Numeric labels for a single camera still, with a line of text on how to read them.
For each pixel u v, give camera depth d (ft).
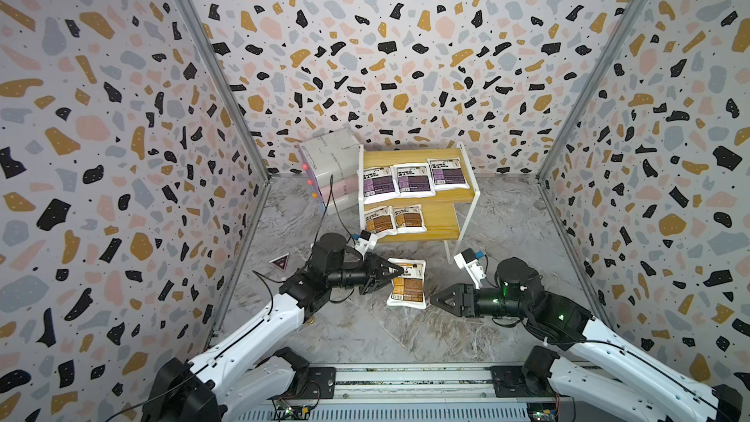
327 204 3.31
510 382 2.40
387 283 2.22
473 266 2.12
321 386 2.41
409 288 2.25
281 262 3.18
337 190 3.19
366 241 2.34
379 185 2.35
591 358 1.60
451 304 1.97
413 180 2.41
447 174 2.45
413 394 2.40
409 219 2.80
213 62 2.83
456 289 1.97
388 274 2.26
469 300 1.91
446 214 2.94
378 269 2.09
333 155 3.19
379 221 2.79
